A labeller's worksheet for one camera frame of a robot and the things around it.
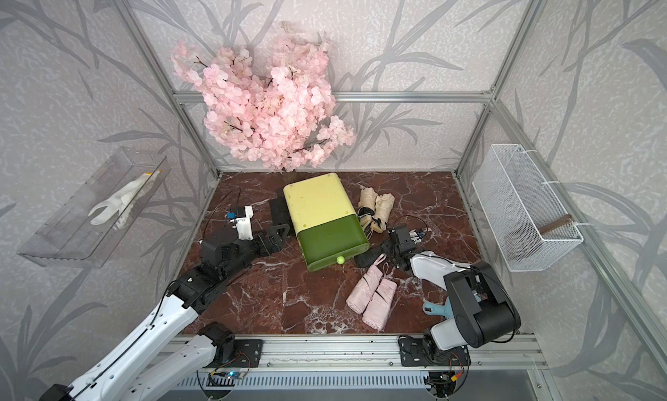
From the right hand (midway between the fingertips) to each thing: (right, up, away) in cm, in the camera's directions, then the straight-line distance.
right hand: (385, 243), depth 95 cm
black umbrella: (-6, -4, -6) cm, 9 cm away
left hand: (-33, +8, -21) cm, 40 cm away
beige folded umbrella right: (+1, +13, +7) cm, 15 cm away
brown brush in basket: (+37, +5, -24) cm, 44 cm away
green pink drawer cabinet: (-20, +9, -17) cm, 28 cm away
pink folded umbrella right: (-3, -14, -14) cm, 20 cm away
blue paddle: (+13, -17, -16) cm, 27 cm away
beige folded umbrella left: (-6, +14, +9) cm, 18 cm away
